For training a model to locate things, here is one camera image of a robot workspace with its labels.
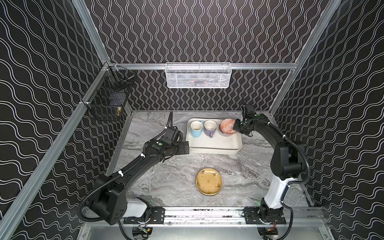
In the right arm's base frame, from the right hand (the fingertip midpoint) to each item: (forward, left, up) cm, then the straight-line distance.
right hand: (237, 128), depth 96 cm
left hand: (-17, +33, +4) cm, 38 cm away
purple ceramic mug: (+8, +16, -8) cm, 20 cm away
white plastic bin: (-4, +10, -12) cm, 16 cm away
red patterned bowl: (+2, +6, 0) cm, 7 cm away
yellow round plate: (-31, +19, -9) cm, 38 cm away
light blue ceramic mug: (+4, +26, -4) cm, 27 cm away
